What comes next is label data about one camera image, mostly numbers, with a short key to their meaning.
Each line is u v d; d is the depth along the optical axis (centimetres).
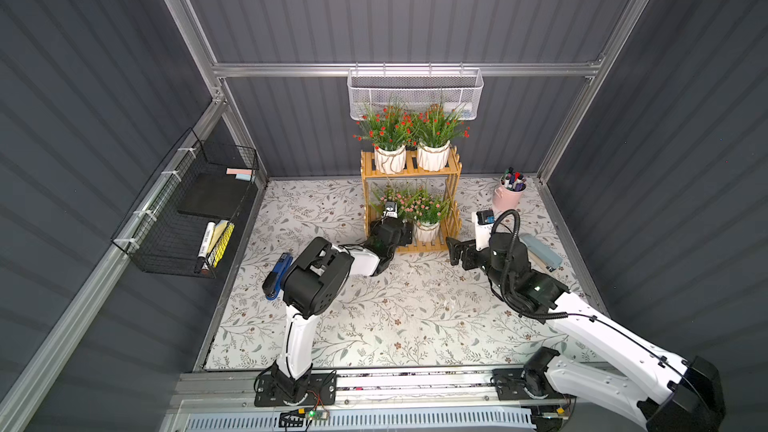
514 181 102
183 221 73
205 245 68
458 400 74
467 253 68
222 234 71
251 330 84
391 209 88
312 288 54
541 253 95
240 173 84
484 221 65
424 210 91
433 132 75
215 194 76
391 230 78
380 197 93
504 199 105
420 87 91
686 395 40
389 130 74
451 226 93
